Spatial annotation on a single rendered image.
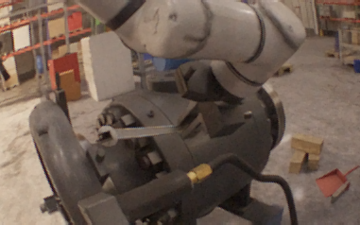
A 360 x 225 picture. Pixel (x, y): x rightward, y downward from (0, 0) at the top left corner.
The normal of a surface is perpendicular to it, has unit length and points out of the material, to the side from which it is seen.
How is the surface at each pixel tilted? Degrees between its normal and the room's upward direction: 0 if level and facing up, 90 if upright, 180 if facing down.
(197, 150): 61
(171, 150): 54
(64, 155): 42
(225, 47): 132
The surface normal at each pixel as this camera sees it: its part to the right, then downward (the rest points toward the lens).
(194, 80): 0.39, -0.48
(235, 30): 0.46, 0.25
